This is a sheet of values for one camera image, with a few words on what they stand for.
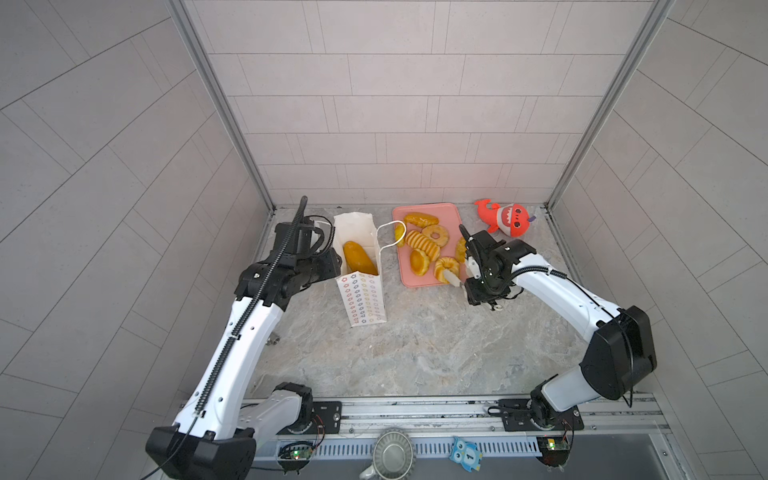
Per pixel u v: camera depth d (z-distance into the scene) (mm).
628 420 709
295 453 651
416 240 1013
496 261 584
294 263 508
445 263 962
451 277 851
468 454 654
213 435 353
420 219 1061
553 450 681
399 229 1028
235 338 406
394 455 664
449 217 1121
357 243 892
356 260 885
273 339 809
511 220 1037
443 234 1051
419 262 952
